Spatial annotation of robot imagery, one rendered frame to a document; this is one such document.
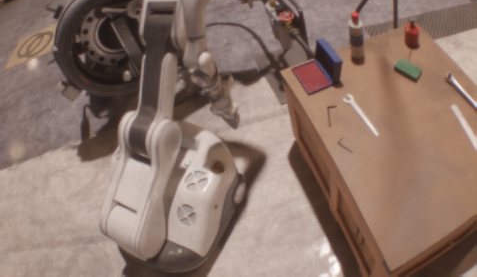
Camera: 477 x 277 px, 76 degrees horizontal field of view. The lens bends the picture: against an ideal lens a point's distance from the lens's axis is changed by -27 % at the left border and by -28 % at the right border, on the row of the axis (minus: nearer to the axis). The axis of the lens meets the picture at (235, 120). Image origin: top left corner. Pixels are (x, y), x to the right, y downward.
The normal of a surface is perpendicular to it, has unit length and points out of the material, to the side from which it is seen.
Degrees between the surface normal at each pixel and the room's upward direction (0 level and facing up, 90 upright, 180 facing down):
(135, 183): 15
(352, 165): 0
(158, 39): 49
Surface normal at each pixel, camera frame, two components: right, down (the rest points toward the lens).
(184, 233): -0.44, -0.03
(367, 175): -0.22, -0.62
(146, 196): -0.35, -0.33
